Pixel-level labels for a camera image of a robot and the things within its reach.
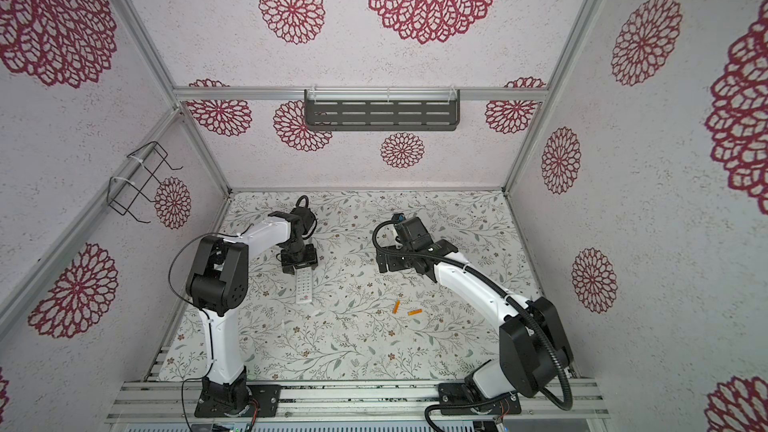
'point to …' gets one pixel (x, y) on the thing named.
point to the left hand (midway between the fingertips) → (305, 272)
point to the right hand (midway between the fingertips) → (391, 251)
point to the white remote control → (304, 285)
